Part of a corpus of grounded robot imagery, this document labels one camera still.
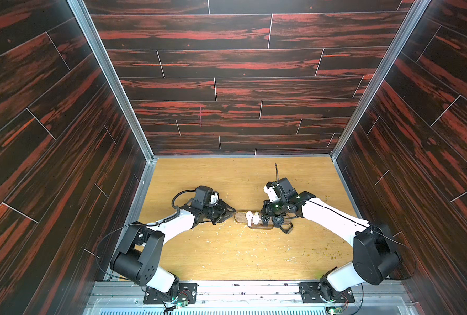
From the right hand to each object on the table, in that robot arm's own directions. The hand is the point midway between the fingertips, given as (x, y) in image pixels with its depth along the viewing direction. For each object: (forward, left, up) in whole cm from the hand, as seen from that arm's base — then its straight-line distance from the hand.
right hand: (264, 208), depth 88 cm
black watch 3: (-6, -11, -7) cm, 14 cm away
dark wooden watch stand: (-5, +11, 0) cm, 12 cm away
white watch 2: (-5, +4, +1) cm, 6 cm away
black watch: (-6, 0, +1) cm, 6 cm away
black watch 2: (-6, -5, 0) cm, 8 cm away
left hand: (-3, +13, +2) cm, 13 cm away
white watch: (-4, +7, 0) cm, 8 cm away
